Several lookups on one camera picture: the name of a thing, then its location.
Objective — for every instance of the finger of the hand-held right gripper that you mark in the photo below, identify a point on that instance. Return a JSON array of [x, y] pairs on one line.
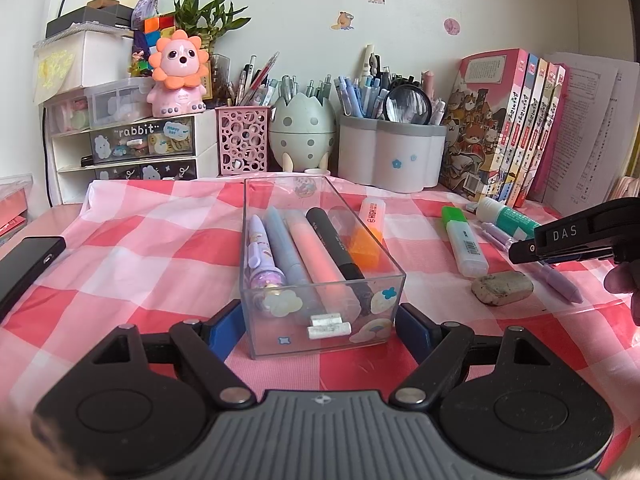
[[550, 254], [565, 232]]

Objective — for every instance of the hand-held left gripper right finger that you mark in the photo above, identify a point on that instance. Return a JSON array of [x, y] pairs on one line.
[[415, 332]]

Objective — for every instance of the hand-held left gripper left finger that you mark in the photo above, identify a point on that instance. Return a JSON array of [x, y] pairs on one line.
[[227, 330]]

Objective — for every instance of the purple mechanical pencil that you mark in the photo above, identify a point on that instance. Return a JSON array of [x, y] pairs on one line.
[[555, 280]]

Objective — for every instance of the green white glue stick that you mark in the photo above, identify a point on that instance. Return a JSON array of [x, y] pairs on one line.
[[510, 220]]

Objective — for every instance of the purple character pen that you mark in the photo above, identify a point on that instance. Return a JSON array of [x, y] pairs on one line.
[[262, 255]]

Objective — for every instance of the green highlighter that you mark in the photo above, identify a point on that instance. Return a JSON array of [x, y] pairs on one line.
[[465, 245]]

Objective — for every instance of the clear plastic pencil box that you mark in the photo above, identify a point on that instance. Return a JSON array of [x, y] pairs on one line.
[[325, 345]]

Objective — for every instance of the orange highlighter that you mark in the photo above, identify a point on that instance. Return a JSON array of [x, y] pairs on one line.
[[367, 250]]

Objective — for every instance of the light blue marker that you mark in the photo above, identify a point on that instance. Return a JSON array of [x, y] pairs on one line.
[[287, 250]]

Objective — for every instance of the pink highlighter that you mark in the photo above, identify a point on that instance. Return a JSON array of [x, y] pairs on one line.
[[315, 260]]

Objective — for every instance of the black marker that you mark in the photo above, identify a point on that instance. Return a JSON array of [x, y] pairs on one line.
[[332, 240]]

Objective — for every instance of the person's right hand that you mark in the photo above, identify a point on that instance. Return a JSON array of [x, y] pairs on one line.
[[625, 282]]

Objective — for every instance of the pink pencil pouch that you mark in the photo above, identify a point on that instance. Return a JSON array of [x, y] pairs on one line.
[[629, 187]]

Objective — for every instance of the dirty white eraser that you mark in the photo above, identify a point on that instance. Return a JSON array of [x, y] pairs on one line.
[[502, 289]]

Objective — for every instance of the small white chalk piece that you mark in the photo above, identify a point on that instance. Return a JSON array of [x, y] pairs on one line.
[[327, 319], [329, 331]]

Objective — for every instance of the pink checked tablecloth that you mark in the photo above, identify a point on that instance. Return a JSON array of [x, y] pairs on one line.
[[150, 280]]

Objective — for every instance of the illustrated comic book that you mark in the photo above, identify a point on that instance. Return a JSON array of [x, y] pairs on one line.
[[544, 110], [550, 110]]

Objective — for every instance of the blue spine comic book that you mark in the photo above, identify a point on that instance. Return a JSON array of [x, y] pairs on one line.
[[528, 110]]

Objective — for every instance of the pink spine comic book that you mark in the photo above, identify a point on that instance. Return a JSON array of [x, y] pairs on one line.
[[480, 125]]

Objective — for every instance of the grey flower-shaped pen holder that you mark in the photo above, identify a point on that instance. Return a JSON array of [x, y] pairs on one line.
[[390, 160]]

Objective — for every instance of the pink perforated pen holder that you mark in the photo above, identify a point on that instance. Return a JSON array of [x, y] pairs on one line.
[[242, 142]]

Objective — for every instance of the magnifying glass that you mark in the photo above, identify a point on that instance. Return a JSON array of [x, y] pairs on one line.
[[409, 102]]

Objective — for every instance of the black phone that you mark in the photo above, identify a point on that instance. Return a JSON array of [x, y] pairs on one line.
[[27, 270]]

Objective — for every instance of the green egg-shaped pen holder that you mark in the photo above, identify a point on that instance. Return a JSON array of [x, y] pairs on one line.
[[302, 135]]

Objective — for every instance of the white drawer organizer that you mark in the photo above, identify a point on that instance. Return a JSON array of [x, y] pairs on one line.
[[72, 160]]

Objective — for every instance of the blurred brown fuzzy cloth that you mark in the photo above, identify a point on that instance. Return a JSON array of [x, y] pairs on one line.
[[30, 455]]

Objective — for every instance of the bunch of blue and pink pens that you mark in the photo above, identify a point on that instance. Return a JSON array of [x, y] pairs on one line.
[[357, 95]]

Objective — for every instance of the pink lidded box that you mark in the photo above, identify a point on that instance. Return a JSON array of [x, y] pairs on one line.
[[12, 210]]

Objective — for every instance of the bunch of thin pens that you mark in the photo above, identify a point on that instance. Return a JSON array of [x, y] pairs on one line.
[[255, 85]]

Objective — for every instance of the glass vase with pebbles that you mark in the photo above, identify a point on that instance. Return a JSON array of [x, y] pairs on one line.
[[220, 80]]

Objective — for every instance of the clear storage box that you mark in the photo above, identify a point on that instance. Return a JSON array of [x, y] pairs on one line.
[[120, 102]]

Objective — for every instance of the bunch of grey-green pens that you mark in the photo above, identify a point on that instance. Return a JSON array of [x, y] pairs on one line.
[[300, 87]]

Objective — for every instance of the pink orange lion toy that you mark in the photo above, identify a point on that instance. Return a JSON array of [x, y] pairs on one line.
[[177, 75]]

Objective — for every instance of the colourful puzzle toy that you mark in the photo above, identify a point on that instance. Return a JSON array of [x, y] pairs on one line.
[[142, 55]]

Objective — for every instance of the white box with yellow sticker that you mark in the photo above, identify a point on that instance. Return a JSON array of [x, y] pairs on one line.
[[85, 60]]

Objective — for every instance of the colourful puzzle cube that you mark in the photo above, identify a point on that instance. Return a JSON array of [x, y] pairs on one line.
[[160, 26]]

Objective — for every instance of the green bamboo plant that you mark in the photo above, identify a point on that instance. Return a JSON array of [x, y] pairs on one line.
[[210, 15]]

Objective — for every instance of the purple sachet bag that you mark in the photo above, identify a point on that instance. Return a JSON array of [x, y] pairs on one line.
[[146, 7]]

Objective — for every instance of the black flat box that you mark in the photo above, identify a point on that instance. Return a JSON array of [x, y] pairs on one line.
[[87, 20]]

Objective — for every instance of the round pink wall sticker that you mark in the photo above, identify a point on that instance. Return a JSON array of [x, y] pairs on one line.
[[452, 26]]

